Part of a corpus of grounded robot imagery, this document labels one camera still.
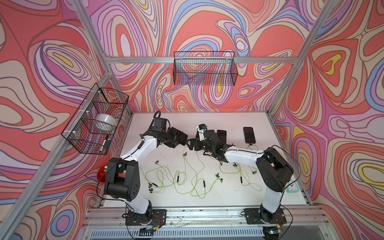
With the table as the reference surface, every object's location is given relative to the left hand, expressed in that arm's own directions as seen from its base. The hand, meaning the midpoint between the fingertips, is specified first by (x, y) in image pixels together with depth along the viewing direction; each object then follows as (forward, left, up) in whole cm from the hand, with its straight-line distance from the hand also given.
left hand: (184, 135), depth 88 cm
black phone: (+11, -26, -14) cm, 32 cm away
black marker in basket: (-13, +38, +10) cm, 41 cm away
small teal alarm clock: (-26, -60, -13) cm, 67 cm away
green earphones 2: (-19, +1, -16) cm, 25 cm away
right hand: (-3, -4, -4) cm, 7 cm away
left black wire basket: (-7, +43, +15) cm, 46 cm away
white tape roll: (-4, +38, +16) cm, 41 cm away
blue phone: (+11, -46, -14) cm, 49 cm away
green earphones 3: (-19, -20, -15) cm, 31 cm away
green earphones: (-19, +14, -15) cm, 28 cm away
